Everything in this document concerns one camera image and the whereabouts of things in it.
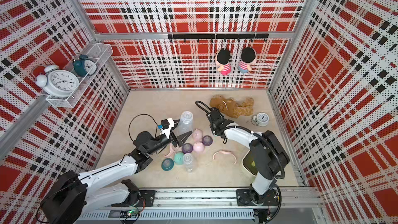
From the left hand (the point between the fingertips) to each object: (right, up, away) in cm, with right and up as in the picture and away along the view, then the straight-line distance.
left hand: (189, 124), depth 73 cm
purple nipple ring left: (-3, -16, +16) cm, 23 cm away
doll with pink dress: (+18, +38, +22) cm, 48 cm away
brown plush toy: (+25, +8, +25) cm, 36 cm away
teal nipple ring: (-14, -23, +11) cm, 29 cm away
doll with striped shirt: (+34, +39, +20) cm, 55 cm away
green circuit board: (-25, -40, -4) cm, 47 cm away
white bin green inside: (+30, -23, +4) cm, 37 cm away
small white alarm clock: (+44, 0, +26) cm, 51 cm away
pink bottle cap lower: (+3, -15, +15) cm, 22 cm away
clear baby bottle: (-1, +1, -8) cm, 8 cm away
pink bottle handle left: (-11, -16, +13) cm, 24 cm away
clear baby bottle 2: (-1, -17, 0) cm, 17 cm away
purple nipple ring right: (+8, -12, +20) cm, 25 cm away
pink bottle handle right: (+19, -17, +12) cm, 28 cm away
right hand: (+18, -2, +20) cm, 27 cm away
